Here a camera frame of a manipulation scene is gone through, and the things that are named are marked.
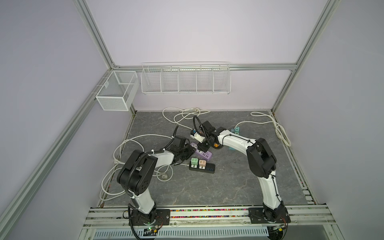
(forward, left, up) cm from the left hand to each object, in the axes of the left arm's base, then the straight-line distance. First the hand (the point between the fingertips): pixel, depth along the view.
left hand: (196, 151), depth 94 cm
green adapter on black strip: (-9, +1, +4) cm, 9 cm away
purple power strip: (-3, -7, 0) cm, 7 cm away
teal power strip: (+13, -28, +3) cm, 31 cm away
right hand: (+3, -3, 0) cm, 5 cm away
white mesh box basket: (+40, +51, +20) cm, 68 cm away
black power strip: (-11, -7, 0) cm, 14 cm away
